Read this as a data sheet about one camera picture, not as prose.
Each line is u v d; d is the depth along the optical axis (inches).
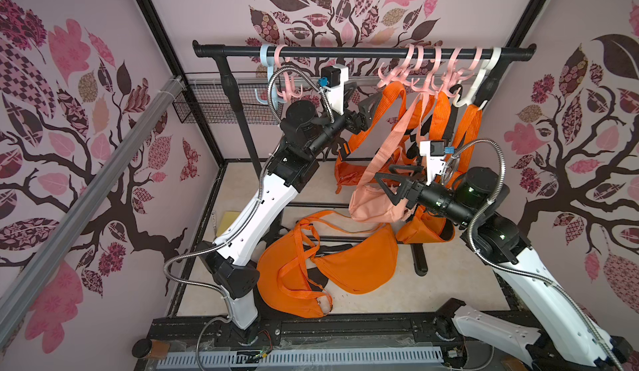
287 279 31.9
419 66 18.2
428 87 21.0
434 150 18.5
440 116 22.1
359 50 18.2
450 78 21.2
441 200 18.7
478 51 17.7
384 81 21.5
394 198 19.2
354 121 19.5
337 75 17.5
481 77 19.6
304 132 17.2
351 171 33.6
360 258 34.1
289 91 21.0
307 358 27.6
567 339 14.6
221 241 16.9
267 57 18.2
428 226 28.7
